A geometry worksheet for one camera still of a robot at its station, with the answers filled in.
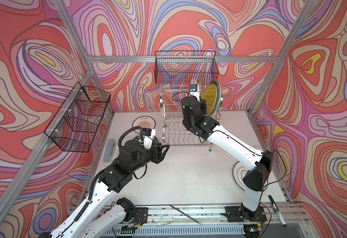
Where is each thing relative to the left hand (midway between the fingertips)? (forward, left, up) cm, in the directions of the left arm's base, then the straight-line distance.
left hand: (167, 145), depth 66 cm
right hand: (+21, -16, +8) cm, 28 cm away
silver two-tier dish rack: (+16, -25, +3) cm, 30 cm away
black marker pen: (-22, -55, -28) cm, 66 cm away
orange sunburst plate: (+38, +20, -28) cm, 51 cm away
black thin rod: (-23, -9, -29) cm, 38 cm away
